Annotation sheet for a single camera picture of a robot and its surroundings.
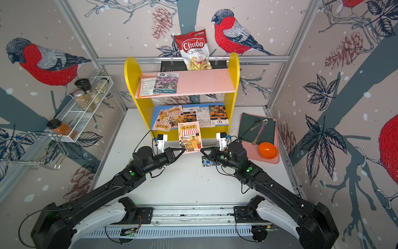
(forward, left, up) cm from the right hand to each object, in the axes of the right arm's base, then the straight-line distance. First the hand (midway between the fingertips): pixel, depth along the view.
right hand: (201, 150), depth 72 cm
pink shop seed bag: (+22, +25, -7) cm, 34 cm away
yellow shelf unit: (+55, +31, -17) cm, 66 cm away
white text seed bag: (+28, 0, -7) cm, 29 cm away
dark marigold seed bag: (+30, +9, -8) cm, 32 cm away
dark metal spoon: (+38, -39, -22) cm, 59 cm away
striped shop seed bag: (+7, +6, +1) cm, 9 cm away
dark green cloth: (+33, -33, -21) cm, 51 cm away
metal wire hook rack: (-10, +60, +5) cm, 61 cm away
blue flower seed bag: (+4, -2, -23) cm, 23 cm away
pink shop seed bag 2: (+29, +18, -8) cm, 35 cm away
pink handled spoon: (+37, -44, -22) cm, 61 cm away
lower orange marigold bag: (+31, -9, -8) cm, 33 cm away
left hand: (0, +7, +1) cm, 7 cm away
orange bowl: (+12, -40, -20) cm, 46 cm away
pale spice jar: (+32, +58, +13) cm, 67 cm away
